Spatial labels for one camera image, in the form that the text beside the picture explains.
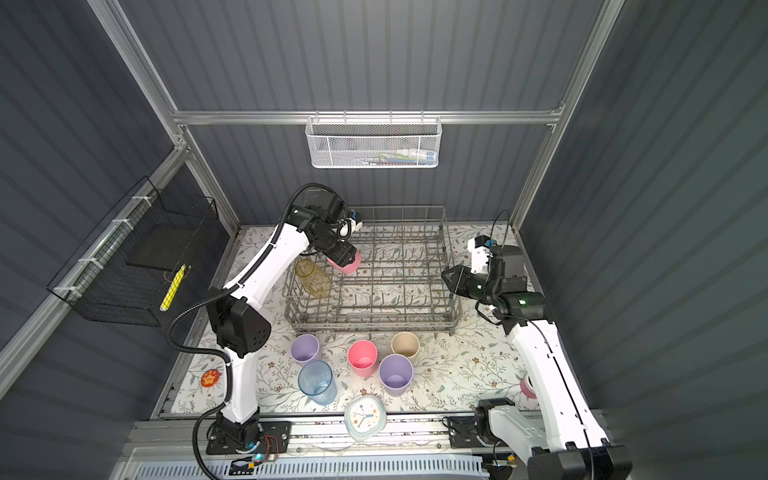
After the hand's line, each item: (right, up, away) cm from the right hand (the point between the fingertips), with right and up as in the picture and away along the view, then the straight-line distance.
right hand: (450, 276), depth 74 cm
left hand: (-29, +6, +14) cm, 33 cm away
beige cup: (-11, -20, +10) cm, 25 cm away
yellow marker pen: (-67, 0, -2) cm, 67 cm away
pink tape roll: (+21, -30, +4) cm, 37 cm away
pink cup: (-23, -24, +11) cm, 35 cm away
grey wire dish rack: (-12, -5, +28) cm, 31 cm away
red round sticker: (-66, -29, +9) cm, 72 cm away
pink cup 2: (-26, +2, +12) cm, 29 cm away
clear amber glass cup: (-41, -4, +28) cm, 50 cm away
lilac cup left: (-40, -21, +11) cm, 46 cm away
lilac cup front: (-14, -27, +7) cm, 31 cm away
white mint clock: (-21, -35, 0) cm, 41 cm away
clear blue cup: (-35, -29, +7) cm, 46 cm away
